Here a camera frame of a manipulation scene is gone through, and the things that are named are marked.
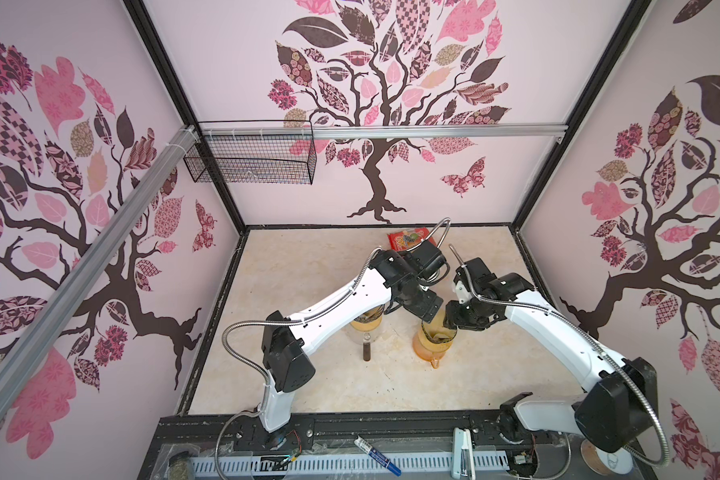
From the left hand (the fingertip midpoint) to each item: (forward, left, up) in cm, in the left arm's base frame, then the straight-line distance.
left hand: (417, 308), depth 75 cm
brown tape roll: (-32, -40, -13) cm, 53 cm away
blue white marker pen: (-28, +13, -18) cm, 36 cm away
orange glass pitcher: (-7, -3, -11) cm, 13 cm away
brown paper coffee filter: (+2, +12, -7) cm, 14 cm away
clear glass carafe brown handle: (-4, +13, -10) cm, 17 cm away
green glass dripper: (-5, -6, -11) cm, 14 cm away
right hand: (0, -10, -7) cm, 13 cm away
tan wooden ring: (-1, +13, -9) cm, 16 cm away
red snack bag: (+38, -1, -16) cm, 42 cm away
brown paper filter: (-2, -6, -9) cm, 12 cm away
